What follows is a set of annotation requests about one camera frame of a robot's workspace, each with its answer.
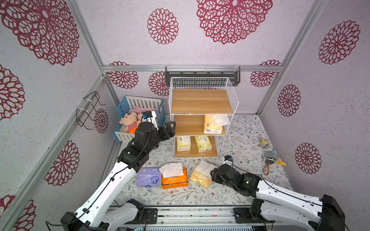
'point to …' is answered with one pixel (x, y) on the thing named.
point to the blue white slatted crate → (129, 102)
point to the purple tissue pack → (148, 177)
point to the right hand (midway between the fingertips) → (215, 175)
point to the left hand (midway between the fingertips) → (170, 126)
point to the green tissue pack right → (203, 143)
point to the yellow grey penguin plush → (264, 143)
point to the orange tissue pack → (173, 175)
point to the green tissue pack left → (183, 143)
